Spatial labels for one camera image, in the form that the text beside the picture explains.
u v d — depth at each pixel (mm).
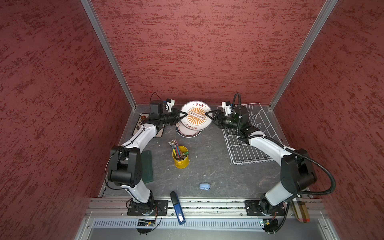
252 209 739
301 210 712
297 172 456
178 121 796
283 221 696
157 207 736
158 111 696
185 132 1021
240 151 923
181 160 795
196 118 833
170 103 812
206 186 779
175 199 728
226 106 775
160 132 1004
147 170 855
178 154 820
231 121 722
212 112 754
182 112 833
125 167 460
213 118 725
